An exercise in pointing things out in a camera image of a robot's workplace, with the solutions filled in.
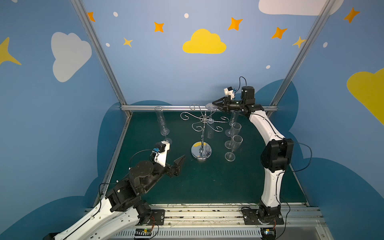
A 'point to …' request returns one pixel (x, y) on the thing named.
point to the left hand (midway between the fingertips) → (176, 151)
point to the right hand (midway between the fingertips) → (213, 103)
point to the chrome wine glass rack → (202, 151)
